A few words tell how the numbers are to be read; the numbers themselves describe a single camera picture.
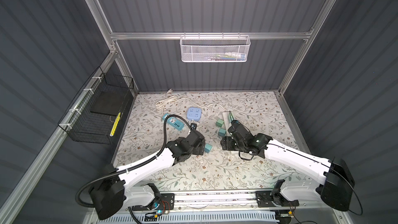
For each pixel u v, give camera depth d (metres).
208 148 0.90
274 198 0.66
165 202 0.73
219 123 1.04
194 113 1.05
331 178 0.41
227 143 0.71
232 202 0.74
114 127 0.68
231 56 0.91
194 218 0.77
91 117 0.72
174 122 1.00
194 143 0.61
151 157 0.50
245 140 0.60
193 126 0.72
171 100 1.13
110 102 0.75
